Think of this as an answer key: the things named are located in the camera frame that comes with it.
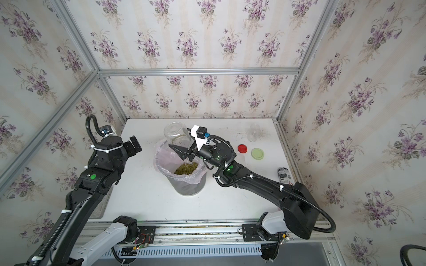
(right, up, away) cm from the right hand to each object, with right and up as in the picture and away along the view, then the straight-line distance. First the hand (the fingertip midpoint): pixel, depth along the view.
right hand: (181, 136), depth 61 cm
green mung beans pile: (-3, -19, +30) cm, 35 cm away
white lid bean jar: (+37, +3, +40) cm, 55 cm away
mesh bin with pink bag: (+2, -16, +2) cm, 16 cm away
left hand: (-26, -2, +8) cm, 27 cm away
